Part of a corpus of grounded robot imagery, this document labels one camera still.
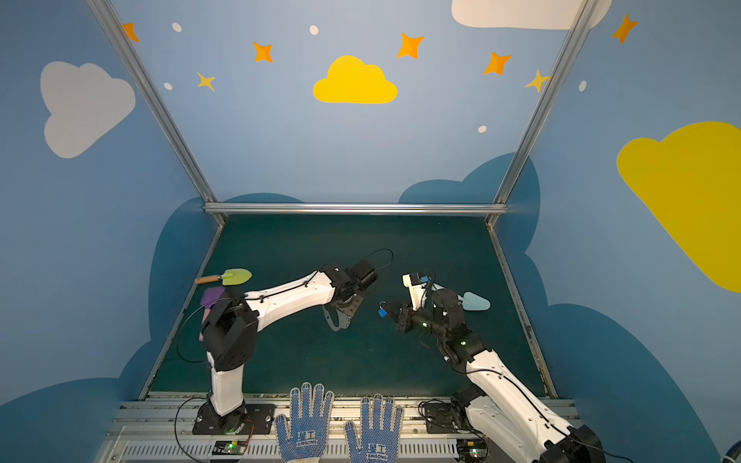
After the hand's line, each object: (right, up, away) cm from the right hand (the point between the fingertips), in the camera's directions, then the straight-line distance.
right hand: (388, 303), depth 76 cm
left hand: (-11, -3, +13) cm, 17 cm away
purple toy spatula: (-60, -2, +19) cm, 63 cm away
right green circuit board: (+21, -36, -5) cm, 42 cm away
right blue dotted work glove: (-2, -34, -5) cm, 34 cm away
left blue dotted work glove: (-22, -34, -5) cm, 40 cm away
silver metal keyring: (-2, 0, 0) cm, 2 cm away
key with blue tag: (-2, -3, +1) cm, 3 cm away
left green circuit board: (-40, -35, -6) cm, 54 cm away
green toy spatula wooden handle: (-55, +4, +26) cm, 61 cm away
